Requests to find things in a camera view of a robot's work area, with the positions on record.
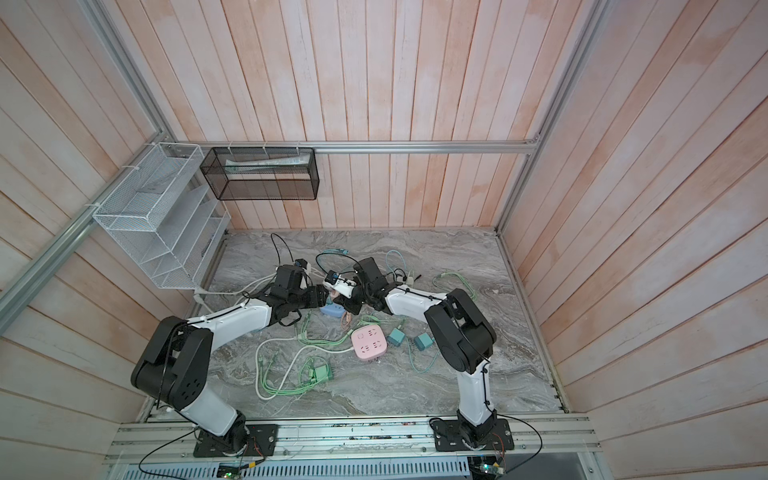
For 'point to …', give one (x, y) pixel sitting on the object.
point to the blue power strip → (333, 310)
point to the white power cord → (262, 281)
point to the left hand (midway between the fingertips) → (320, 298)
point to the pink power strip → (369, 342)
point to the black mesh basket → (263, 173)
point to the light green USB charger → (321, 372)
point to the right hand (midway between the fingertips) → (338, 294)
